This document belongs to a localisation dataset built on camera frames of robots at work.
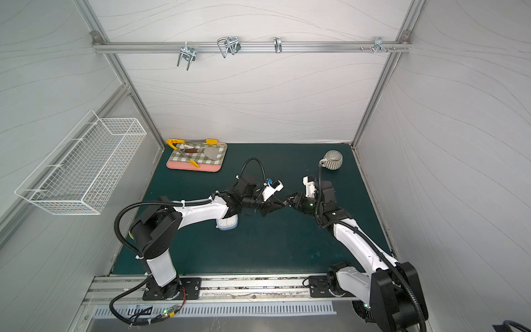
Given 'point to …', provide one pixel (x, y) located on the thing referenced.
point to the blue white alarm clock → (227, 223)
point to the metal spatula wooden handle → (210, 151)
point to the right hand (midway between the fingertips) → (287, 197)
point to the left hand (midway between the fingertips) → (284, 206)
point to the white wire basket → (82, 171)
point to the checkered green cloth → (200, 153)
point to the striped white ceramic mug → (332, 160)
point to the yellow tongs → (173, 142)
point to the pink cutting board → (187, 166)
